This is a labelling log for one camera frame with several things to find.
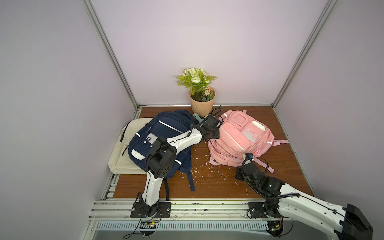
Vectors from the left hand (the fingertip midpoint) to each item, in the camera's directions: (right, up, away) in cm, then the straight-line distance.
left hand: (220, 132), depth 92 cm
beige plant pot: (-11, +20, +9) cm, 25 cm away
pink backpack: (+15, -2, +5) cm, 16 cm away
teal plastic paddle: (-14, +9, +13) cm, 21 cm away
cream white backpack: (-62, -17, -3) cm, 64 cm away
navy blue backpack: (-48, +3, +8) cm, 48 cm away
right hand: (+8, -16, -10) cm, 20 cm away
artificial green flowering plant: (-12, +32, +5) cm, 34 cm away
